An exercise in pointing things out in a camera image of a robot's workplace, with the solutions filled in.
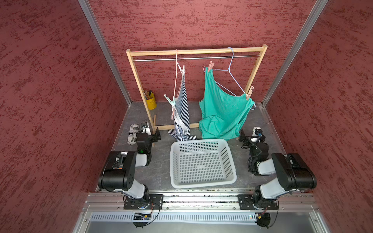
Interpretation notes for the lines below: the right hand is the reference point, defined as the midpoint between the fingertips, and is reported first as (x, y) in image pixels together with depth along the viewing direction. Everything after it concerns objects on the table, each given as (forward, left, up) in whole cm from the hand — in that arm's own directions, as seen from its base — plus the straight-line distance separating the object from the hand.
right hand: (248, 131), depth 90 cm
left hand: (+4, +63, -2) cm, 64 cm away
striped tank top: (-6, +41, +15) cm, 44 cm away
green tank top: (+6, +17, +11) cm, 21 cm away
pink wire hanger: (+38, +48, +9) cm, 62 cm away
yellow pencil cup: (+29, +67, +1) cm, 73 cm away
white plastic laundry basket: (-16, +34, -10) cm, 39 cm away
